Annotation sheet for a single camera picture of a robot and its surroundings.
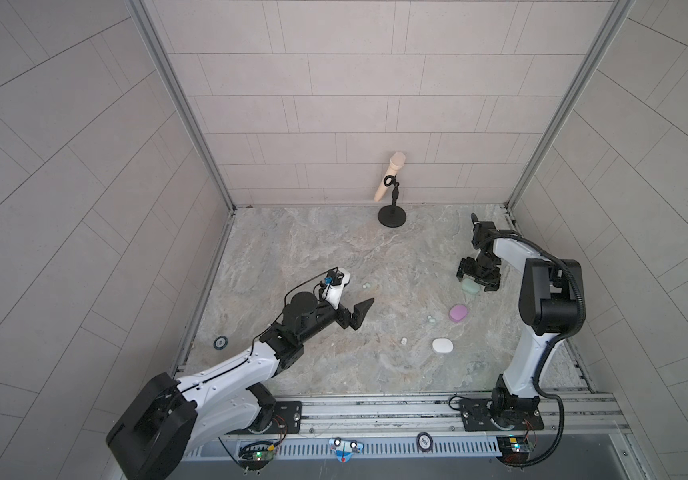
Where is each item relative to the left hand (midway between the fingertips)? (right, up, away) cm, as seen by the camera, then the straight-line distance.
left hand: (367, 291), depth 75 cm
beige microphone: (+10, +37, +19) cm, 43 cm away
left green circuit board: (-25, -34, -10) cm, 43 cm away
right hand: (+34, -1, +22) cm, 40 cm away
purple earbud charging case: (+27, -9, +12) cm, 31 cm away
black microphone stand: (+11, +21, +39) cm, 46 cm away
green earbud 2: (0, -2, +19) cm, 19 cm away
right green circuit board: (+34, -35, -7) cm, 49 cm away
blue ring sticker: (-41, -16, +7) cm, 45 cm away
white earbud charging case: (+21, -16, +6) cm, 27 cm away
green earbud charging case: (+32, -2, +16) cm, 36 cm away
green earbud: (+19, -11, +12) cm, 25 cm away
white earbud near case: (+11, -15, +8) cm, 20 cm away
